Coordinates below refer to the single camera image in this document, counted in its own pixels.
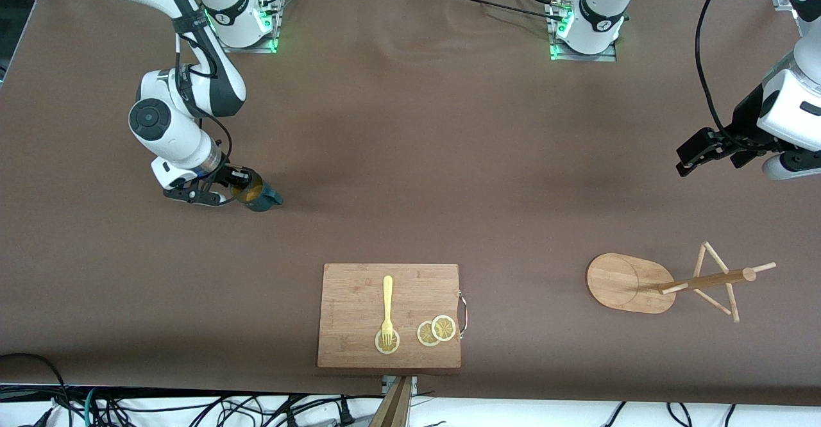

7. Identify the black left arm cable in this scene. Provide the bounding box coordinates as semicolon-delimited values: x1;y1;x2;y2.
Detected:
695;0;748;149

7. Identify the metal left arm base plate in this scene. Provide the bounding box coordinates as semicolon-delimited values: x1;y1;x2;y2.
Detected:
548;1;618;62

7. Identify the brown table cover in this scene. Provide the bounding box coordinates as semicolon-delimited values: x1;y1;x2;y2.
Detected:
0;0;821;407

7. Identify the wooden camera mount bracket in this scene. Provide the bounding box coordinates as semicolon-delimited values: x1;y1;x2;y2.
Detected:
368;376;418;427

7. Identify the teal mug with yellow inside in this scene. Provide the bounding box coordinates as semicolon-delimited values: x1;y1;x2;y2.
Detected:
231;169;284;213

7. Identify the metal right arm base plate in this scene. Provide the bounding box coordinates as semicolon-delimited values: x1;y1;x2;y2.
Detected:
221;0;284;54

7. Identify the wooden cutting board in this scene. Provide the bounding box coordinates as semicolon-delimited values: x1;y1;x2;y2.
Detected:
317;264;468;369

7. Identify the yellow plastic fork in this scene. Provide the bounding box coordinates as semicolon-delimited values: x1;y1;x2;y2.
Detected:
381;276;395;348

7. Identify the wooden mug rack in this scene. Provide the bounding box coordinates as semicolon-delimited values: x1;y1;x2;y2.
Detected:
586;241;777;324

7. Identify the thick black floor cable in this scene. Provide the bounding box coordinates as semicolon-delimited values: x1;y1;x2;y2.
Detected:
0;353;72;427

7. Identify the black base power cable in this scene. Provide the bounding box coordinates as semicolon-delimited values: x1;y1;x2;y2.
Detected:
449;0;566;25

